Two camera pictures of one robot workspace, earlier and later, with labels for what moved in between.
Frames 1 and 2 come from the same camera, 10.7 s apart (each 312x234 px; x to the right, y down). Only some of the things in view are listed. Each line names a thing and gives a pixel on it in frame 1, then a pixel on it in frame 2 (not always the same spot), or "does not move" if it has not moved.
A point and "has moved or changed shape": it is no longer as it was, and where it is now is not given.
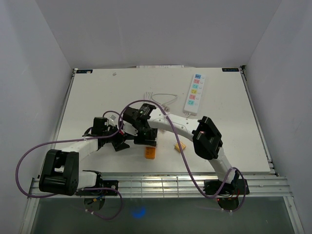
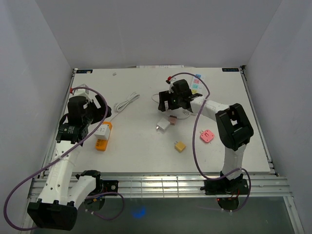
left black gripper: [118, 146] → [100, 112]
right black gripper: [140, 140] → [165, 96]
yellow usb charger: [183, 146] does not move
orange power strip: [150, 153] has moved or changed shape
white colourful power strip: [192, 104] does not move
